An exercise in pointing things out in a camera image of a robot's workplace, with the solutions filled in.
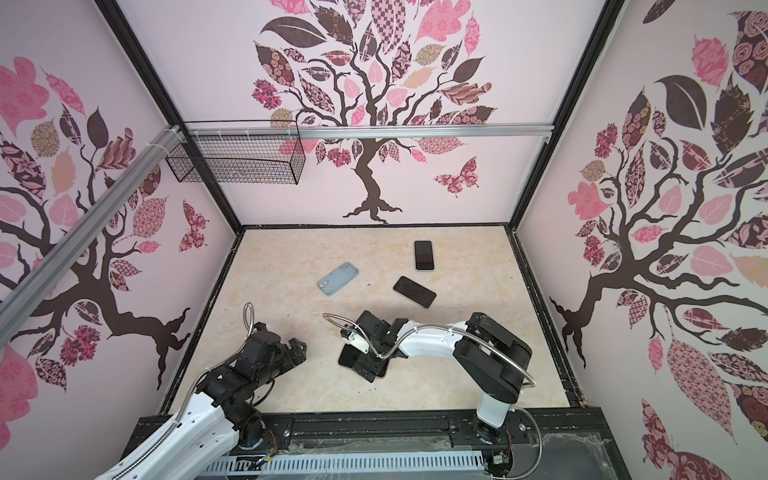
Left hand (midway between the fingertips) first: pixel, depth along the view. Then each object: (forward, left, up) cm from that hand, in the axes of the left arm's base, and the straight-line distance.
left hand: (295, 357), depth 82 cm
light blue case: (+31, -8, -5) cm, 32 cm away
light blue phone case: (+35, -40, -5) cm, 53 cm away
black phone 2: (+40, -40, -4) cm, 57 cm away
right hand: (+2, -20, -3) cm, 20 cm away
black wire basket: (+78, +37, +13) cm, 87 cm away
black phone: (+24, -36, -3) cm, 43 cm away
